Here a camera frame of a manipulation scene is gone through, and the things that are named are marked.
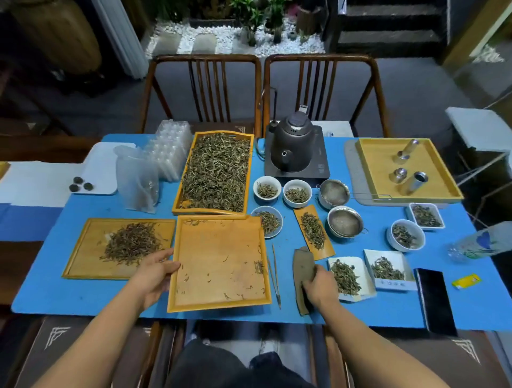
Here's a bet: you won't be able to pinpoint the white pebble bed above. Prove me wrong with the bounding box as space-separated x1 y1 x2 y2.
145 18 327 60

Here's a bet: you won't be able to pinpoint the square wooden tray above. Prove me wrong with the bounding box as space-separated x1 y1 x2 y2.
166 214 273 314

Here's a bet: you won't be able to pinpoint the white rectangular dish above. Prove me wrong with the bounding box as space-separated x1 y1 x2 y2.
404 202 446 231

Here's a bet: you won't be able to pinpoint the bamboo tweezers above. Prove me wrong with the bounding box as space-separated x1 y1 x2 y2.
266 244 282 310

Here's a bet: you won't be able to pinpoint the large light wooden tray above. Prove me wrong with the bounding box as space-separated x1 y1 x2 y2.
355 137 465 204

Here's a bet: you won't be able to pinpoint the dark grey kettle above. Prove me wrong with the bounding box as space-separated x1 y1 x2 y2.
268 104 316 173

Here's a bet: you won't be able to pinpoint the grey brown cloth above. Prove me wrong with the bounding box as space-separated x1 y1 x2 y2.
292 246 318 317

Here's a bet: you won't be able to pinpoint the wooden scoop slab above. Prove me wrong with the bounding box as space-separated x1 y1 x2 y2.
293 204 336 262

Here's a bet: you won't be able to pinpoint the black smartphone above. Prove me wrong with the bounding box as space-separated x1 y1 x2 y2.
413 267 459 337

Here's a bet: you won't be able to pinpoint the person's left hand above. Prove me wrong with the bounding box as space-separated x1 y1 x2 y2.
127 247 181 312

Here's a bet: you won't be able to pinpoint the brown stump pot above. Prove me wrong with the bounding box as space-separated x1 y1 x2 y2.
295 4 324 37

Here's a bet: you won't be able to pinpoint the white round bowl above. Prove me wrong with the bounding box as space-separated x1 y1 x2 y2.
386 219 426 253

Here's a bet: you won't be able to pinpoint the white square stool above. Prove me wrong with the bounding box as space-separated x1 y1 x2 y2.
445 107 512 189

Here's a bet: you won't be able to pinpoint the clear water bottle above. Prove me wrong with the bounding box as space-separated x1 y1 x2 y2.
446 220 512 263

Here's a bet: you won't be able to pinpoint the person's left forearm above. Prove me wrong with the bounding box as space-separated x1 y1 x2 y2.
34 279 145 388

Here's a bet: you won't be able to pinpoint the dark staircase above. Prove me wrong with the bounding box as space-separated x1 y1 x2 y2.
323 0 450 59

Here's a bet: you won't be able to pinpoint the person's right forearm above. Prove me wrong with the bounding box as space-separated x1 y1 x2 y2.
318 294 451 388

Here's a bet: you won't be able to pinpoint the large woven jar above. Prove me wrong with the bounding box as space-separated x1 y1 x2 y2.
9 0 103 77

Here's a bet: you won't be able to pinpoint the small green potted plant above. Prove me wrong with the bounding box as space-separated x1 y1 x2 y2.
228 0 266 47
263 0 288 45

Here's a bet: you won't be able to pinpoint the green garden plants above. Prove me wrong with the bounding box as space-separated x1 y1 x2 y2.
150 0 231 25

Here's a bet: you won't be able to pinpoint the yellow packet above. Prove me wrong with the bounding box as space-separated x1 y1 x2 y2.
451 273 483 290

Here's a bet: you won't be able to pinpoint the deep wooden tray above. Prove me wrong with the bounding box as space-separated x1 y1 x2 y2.
171 130 255 217

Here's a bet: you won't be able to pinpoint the blue rimmed bowl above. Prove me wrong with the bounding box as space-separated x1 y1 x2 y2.
250 205 284 240

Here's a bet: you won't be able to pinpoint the person's dark trousers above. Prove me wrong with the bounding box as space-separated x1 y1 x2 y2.
163 338 317 388

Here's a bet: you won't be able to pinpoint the large clear plastic bag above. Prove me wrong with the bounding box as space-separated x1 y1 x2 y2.
113 144 161 215

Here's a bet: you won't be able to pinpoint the white tea cup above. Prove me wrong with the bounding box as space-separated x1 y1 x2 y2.
252 175 282 202
283 179 313 209

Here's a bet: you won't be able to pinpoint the white table mat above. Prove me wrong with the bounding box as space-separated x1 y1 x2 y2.
0 160 85 209

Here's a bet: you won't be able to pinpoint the large blue mat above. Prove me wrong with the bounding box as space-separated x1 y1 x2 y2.
11 133 512 333

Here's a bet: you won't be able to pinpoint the metal tea strainer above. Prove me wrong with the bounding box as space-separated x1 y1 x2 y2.
326 205 370 240
318 179 393 210

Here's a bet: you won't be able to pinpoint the white curtain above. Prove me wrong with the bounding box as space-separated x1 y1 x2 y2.
91 0 150 80

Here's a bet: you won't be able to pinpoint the short blue mat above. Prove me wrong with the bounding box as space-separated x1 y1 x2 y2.
0 203 65 243

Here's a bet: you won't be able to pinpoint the wooden armchair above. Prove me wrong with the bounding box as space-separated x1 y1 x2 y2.
306 322 512 388
0 316 188 388
262 53 391 139
138 53 263 136

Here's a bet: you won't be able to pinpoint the person's right hand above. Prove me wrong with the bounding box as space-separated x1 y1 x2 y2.
300 264 341 311

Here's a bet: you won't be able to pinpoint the black kettle on heater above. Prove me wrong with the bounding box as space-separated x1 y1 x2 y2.
263 125 332 180

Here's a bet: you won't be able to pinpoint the white rectangular plate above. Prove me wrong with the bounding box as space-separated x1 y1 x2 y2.
71 142 138 196

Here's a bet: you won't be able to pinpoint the rectangular wooden tray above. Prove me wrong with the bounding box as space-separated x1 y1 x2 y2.
62 217 177 280

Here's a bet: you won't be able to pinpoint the grey table mat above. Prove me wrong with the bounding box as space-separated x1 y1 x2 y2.
343 139 451 209

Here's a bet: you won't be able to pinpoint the clear plastic blister tray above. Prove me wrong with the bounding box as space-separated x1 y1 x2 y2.
154 118 194 183
143 135 179 183

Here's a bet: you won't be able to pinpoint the white square dish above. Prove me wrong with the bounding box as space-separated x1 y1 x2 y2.
327 256 377 303

